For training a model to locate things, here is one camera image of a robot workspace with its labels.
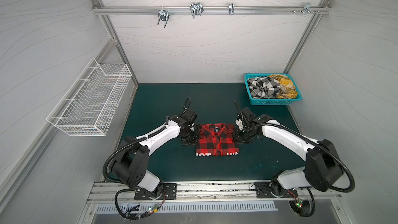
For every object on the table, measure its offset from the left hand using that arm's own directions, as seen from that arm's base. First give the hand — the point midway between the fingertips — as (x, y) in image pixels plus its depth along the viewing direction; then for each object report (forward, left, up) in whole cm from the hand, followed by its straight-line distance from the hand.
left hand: (202, 139), depth 83 cm
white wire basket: (+4, +51, +24) cm, 56 cm away
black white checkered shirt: (+40, -43, 0) cm, 58 cm away
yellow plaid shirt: (+36, -57, +3) cm, 68 cm away
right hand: (+2, -19, 0) cm, 19 cm away
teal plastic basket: (+29, -47, -1) cm, 55 cm away
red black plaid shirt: (+2, -9, -4) cm, 10 cm away
